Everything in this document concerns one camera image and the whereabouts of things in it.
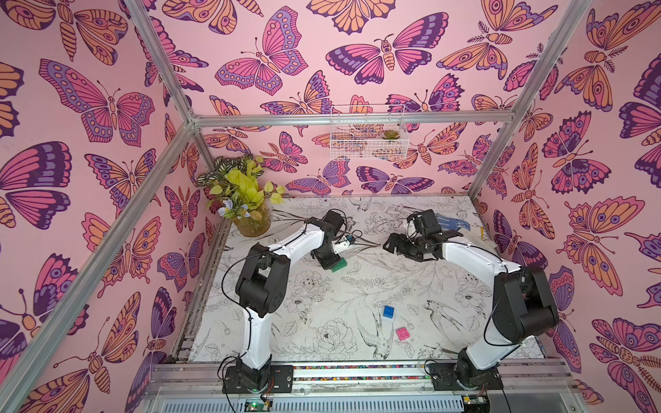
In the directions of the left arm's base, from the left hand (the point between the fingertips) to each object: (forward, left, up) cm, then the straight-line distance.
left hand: (331, 259), depth 96 cm
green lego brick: (-1, -4, -3) cm, 5 cm away
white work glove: (+11, -58, -1) cm, 59 cm away
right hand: (+2, -23, +6) cm, 24 cm away
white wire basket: (+43, -16, +22) cm, 51 cm away
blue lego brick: (-19, -19, -2) cm, 27 cm away
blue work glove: (+20, -51, -3) cm, 55 cm away
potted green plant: (+17, +35, +20) cm, 44 cm away
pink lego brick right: (-26, -23, -2) cm, 34 cm away
